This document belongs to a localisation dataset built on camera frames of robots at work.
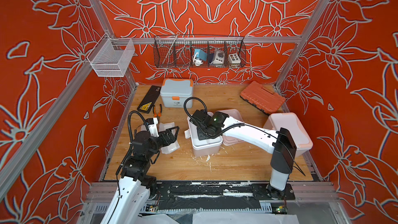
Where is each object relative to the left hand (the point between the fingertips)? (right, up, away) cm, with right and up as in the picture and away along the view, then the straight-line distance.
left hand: (173, 129), depth 74 cm
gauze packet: (-10, -3, +21) cm, 23 cm away
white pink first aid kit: (+61, +3, +6) cm, 62 cm away
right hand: (+13, -5, +5) cm, 14 cm away
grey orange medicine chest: (-3, +20, +23) cm, 30 cm away
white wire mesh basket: (-41, +36, +14) cm, 56 cm away
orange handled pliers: (-14, +5, +27) cm, 30 cm away
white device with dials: (+25, +41, +17) cm, 50 cm away
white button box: (+35, +40, +20) cm, 57 cm away
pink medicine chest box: (+19, -9, 0) cm, 21 cm away
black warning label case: (-23, +13, +33) cm, 42 cm away
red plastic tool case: (+56, +15, +29) cm, 65 cm away
